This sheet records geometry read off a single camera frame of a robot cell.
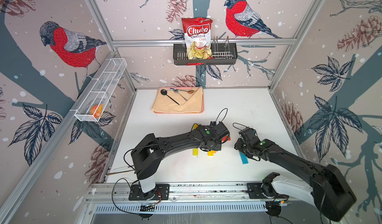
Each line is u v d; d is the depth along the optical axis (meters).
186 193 0.74
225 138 0.65
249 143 0.66
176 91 1.18
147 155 0.47
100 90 0.78
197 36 0.81
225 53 0.94
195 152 0.87
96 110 0.65
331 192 0.41
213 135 0.60
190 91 1.17
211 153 0.87
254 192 0.73
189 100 1.12
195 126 0.61
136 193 0.71
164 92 1.18
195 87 1.24
